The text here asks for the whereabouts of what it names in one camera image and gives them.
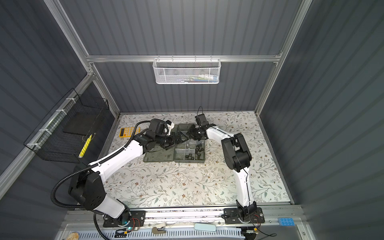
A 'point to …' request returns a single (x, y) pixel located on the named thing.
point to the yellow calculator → (128, 131)
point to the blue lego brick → (286, 221)
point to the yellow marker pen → (85, 146)
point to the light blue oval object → (205, 227)
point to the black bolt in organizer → (198, 148)
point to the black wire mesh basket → (66, 134)
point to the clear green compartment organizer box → (186, 150)
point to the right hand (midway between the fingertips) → (187, 134)
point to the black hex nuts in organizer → (190, 155)
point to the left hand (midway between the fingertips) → (184, 141)
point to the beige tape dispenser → (159, 228)
